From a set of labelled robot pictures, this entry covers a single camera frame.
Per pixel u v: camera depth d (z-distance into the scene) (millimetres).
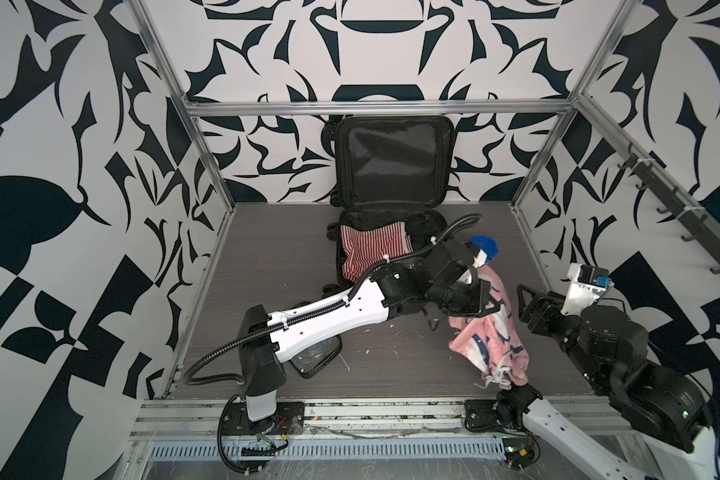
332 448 649
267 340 410
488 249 945
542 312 508
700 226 546
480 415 743
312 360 835
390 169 988
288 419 738
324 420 759
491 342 596
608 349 396
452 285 522
